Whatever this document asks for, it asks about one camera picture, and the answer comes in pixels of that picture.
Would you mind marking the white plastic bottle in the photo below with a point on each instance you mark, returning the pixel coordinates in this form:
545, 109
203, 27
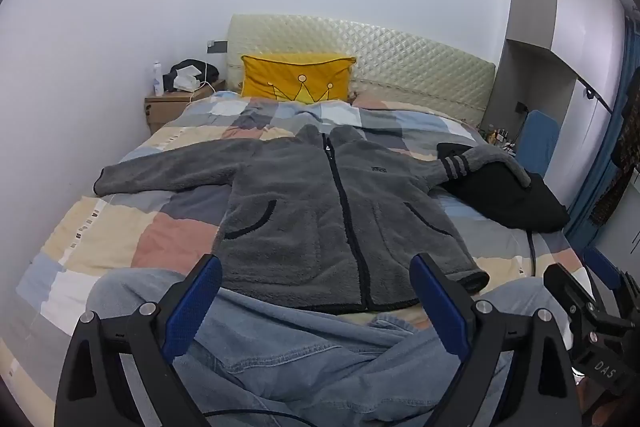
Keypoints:
158, 79

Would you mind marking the black wall socket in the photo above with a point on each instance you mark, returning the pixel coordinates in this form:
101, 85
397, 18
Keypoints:
522, 107

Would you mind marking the pink pillow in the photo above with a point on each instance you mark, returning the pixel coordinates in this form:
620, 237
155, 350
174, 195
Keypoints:
362, 98

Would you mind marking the black garment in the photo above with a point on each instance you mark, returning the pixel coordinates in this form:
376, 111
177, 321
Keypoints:
515, 207

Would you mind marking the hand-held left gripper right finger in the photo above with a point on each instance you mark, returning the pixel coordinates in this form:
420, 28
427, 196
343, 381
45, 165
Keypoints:
440, 307

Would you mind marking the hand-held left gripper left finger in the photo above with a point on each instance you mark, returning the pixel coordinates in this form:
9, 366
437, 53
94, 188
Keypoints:
192, 307

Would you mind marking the patchwork checked quilt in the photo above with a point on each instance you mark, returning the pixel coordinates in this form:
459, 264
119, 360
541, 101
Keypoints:
110, 227

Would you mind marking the grey wall socket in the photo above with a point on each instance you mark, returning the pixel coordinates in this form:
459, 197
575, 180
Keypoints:
217, 46

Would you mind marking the patterned hanging garment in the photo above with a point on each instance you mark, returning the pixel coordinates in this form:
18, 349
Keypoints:
620, 157

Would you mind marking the black bag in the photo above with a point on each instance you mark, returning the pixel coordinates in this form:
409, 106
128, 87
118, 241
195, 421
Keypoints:
207, 71

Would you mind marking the grey and white wardrobe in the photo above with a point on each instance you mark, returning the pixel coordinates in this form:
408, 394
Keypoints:
585, 7

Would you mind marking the group of small bottles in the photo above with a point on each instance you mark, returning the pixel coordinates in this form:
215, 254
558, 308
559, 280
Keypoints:
497, 137

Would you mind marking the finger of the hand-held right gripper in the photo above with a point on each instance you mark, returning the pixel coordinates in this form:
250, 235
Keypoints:
567, 287
605, 267

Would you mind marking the yellow crown pillow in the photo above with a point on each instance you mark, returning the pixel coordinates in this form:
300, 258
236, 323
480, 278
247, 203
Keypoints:
295, 72

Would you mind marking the white tissue pack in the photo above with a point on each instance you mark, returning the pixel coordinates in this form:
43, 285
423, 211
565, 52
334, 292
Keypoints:
185, 79

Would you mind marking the grey fleece jacket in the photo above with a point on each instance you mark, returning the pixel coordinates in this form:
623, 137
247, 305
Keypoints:
300, 207

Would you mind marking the blue denim garment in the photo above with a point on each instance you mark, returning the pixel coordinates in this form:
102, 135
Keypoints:
300, 357

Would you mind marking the cream quilted headboard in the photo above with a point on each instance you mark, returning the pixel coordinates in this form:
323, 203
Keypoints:
400, 57

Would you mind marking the blue chair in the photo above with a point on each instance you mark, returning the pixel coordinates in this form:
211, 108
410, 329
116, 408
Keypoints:
537, 142

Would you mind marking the wooden nightstand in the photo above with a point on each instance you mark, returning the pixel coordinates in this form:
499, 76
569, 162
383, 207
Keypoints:
165, 109

